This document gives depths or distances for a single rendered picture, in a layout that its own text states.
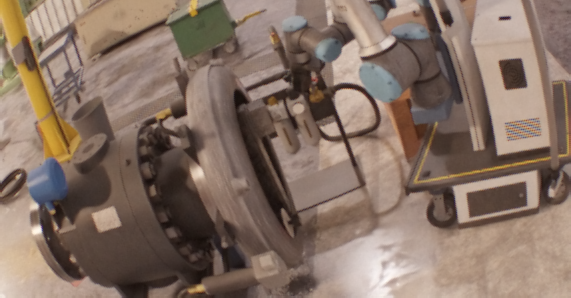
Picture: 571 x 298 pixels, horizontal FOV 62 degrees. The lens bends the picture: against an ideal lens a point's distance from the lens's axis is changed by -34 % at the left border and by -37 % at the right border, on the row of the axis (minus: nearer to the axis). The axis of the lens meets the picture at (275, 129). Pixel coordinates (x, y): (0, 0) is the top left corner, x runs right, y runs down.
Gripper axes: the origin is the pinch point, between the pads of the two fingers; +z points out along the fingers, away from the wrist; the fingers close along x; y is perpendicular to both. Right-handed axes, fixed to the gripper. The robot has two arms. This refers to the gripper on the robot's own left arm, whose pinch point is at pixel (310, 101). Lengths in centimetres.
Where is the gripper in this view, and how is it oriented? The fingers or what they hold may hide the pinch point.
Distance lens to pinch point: 259.5
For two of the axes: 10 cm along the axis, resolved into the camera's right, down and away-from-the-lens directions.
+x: -5.0, 6.4, -5.8
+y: -8.6, -2.9, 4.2
